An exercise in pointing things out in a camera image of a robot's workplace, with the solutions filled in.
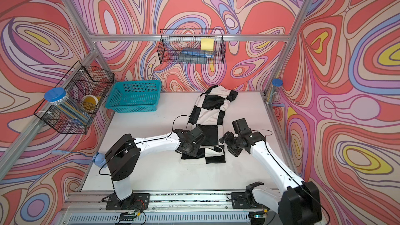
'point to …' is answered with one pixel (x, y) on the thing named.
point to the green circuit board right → (258, 216)
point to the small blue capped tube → (276, 84)
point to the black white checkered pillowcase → (207, 114)
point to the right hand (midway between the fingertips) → (223, 148)
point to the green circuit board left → (128, 216)
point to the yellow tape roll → (89, 103)
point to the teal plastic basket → (134, 97)
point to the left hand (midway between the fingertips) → (196, 152)
